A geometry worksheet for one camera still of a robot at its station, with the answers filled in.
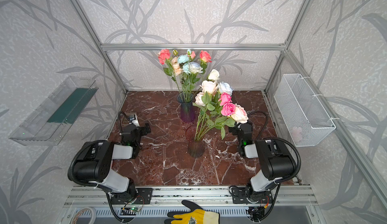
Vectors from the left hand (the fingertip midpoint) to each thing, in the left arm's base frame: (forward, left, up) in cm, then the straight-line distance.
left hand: (141, 117), depth 94 cm
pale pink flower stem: (-10, -37, +27) cm, 47 cm away
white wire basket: (-20, -81, +28) cm, 88 cm away
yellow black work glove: (-49, -36, -4) cm, 61 cm away
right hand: (+1, -62, 0) cm, 62 cm away
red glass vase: (-20, -35, -1) cm, 40 cm away
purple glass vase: (+6, -28, -6) cm, 29 cm away
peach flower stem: (+13, -25, +27) cm, 39 cm away
